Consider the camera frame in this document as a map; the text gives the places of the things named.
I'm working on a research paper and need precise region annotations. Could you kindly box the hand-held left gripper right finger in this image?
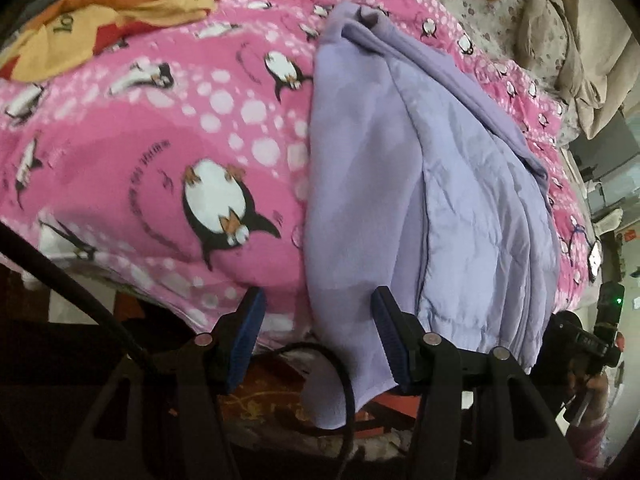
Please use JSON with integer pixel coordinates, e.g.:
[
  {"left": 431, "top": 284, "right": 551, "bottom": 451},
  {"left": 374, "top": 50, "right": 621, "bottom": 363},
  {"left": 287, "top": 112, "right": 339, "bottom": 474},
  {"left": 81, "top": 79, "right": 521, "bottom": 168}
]
[{"left": 370, "top": 286, "right": 583, "bottom": 480}]

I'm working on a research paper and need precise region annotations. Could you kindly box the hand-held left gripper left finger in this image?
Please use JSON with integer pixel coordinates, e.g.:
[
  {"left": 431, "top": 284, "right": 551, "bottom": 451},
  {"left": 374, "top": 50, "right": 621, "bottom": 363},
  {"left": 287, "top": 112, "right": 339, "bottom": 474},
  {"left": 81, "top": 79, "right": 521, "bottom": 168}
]
[{"left": 64, "top": 286, "right": 268, "bottom": 480}]

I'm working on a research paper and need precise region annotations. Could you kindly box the purple fleece garment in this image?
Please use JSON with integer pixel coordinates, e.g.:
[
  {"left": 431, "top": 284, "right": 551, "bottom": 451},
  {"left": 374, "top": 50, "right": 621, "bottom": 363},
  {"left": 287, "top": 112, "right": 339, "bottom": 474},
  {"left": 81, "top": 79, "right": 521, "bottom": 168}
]
[{"left": 298, "top": 1, "right": 561, "bottom": 431}]

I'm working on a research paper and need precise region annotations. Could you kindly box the person's right forearm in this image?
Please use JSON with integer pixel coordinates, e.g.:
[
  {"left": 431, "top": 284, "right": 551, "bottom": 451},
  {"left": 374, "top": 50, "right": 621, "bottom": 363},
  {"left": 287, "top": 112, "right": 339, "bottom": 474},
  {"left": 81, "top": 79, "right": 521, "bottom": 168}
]
[{"left": 570, "top": 410, "right": 612, "bottom": 468}]

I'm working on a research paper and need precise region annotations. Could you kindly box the person's right hand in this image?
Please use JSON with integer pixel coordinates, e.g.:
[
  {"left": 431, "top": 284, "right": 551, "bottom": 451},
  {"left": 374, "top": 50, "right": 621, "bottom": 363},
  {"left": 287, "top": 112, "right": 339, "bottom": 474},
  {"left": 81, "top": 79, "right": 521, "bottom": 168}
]
[{"left": 575, "top": 372, "right": 610, "bottom": 428}]

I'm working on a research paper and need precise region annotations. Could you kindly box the orange patterned cloth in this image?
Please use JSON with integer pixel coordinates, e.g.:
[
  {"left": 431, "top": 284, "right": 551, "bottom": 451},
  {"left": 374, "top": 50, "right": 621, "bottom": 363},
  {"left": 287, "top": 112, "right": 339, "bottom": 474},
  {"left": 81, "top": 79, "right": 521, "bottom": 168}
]
[{"left": 215, "top": 345, "right": 426, "bottom": 443}]

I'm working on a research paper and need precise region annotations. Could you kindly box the pink penguin print blanket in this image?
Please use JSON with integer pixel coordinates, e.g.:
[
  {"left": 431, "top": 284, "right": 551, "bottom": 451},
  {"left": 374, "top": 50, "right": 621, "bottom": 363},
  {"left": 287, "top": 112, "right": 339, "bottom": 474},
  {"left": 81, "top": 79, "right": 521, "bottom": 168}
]
[{"left": 0, "top": 0, "right": 603, "bottom": 341}]

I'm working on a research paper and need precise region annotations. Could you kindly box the beige pillow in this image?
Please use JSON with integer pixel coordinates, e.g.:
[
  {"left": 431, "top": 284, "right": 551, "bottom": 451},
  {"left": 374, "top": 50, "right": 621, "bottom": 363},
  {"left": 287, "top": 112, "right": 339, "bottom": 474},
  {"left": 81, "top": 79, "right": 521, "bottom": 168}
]
[{"left": 515, "top": 0, "right": 636, "bottom": 141}]

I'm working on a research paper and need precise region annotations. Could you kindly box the floral bedsheet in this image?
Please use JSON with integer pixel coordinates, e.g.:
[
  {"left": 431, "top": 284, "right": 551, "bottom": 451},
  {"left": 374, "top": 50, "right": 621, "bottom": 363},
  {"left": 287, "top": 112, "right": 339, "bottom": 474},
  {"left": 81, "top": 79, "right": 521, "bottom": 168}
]
[{"left": 400, "top": 0, "right": 581, "bottom": 148}]

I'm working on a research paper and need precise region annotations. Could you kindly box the orange yellow red cloth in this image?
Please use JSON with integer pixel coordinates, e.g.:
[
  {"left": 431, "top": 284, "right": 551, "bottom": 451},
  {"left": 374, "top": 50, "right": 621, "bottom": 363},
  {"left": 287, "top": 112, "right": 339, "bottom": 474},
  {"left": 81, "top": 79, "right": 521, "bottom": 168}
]
[{"left": 0, "top": 0, "right": 240, "bottom": 83}]

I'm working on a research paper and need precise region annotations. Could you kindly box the thin black cable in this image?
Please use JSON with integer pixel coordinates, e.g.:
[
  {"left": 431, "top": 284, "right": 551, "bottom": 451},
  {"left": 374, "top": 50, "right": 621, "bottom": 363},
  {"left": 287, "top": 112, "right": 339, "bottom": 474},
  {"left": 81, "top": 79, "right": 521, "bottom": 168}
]
[{"left": 260, "top": 341, "right": 357, "bottom": 461}]

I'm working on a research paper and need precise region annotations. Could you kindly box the thick black cable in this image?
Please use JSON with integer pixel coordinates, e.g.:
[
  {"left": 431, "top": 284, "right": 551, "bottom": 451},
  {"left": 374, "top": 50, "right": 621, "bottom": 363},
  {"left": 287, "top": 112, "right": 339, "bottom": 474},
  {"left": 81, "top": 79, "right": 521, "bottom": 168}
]
[{"left": 0, "top": 222, "right": 166, "bottom": 376}]

